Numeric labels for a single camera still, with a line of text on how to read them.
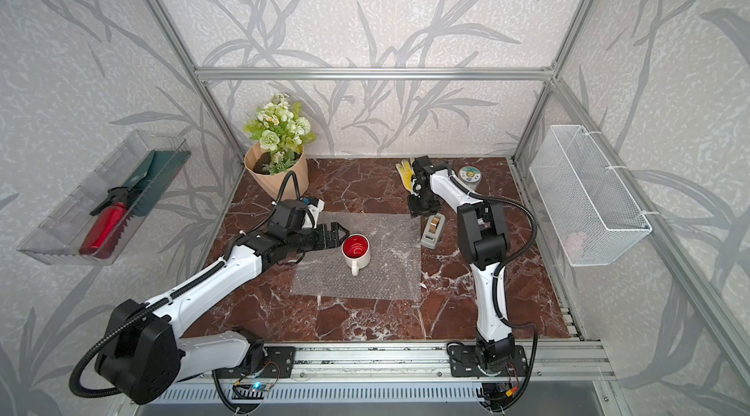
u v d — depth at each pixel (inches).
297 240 27.1
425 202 35.1
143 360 15.7
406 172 45.5
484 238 22.5
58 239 22.8
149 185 25.7
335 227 29.7
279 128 36.1
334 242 28.5
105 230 22.8
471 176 41.2
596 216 23.8
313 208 30.1
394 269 35.6
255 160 40.3
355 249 36.3
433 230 37.7
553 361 29.7
